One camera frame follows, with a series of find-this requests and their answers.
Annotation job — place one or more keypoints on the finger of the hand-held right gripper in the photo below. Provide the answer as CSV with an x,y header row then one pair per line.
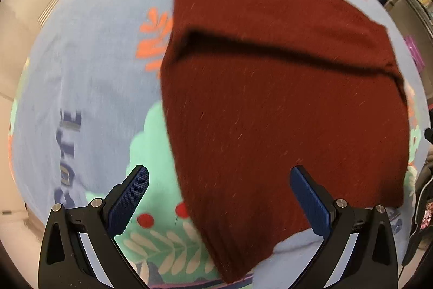
x,y
429,136

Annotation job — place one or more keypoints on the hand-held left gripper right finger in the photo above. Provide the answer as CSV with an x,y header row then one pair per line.
x,y
309,199

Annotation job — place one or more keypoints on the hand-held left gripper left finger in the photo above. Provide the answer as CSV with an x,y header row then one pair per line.
x,y
130,197

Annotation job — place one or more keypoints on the dark red knit sweater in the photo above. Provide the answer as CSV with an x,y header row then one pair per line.
x,y
270,89

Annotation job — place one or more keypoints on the black chair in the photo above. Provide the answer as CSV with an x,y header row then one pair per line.
x,y
421,207

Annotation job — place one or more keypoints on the purple plastic stool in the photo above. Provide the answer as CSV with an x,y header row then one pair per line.
x,y
416,52

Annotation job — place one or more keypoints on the blue patterned bed sheet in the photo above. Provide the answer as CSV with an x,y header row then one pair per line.
x,y
101,89

